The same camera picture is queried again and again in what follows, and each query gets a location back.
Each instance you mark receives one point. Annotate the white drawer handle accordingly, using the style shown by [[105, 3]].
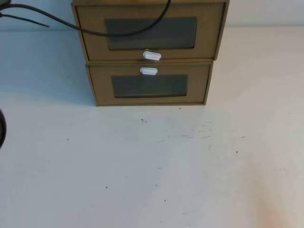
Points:
[[152, 55], [148, 71]]

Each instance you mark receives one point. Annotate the cardboard drawer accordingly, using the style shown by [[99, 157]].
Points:
[[152, 99], [152, 12]]

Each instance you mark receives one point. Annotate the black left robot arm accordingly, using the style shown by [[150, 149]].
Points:
[[3, 128]]

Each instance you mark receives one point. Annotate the lower cardboard shoebox shell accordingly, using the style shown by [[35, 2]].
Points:
[[207, 80]]

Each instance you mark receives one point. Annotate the cardboard shoebox shell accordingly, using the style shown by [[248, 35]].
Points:
[[207, 80], [223, 28]]

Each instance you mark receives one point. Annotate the upper cardboard shoebox shell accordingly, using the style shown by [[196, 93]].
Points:
[[223, 28]]

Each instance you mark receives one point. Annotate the black cable tie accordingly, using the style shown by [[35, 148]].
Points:
[[23, 19]]

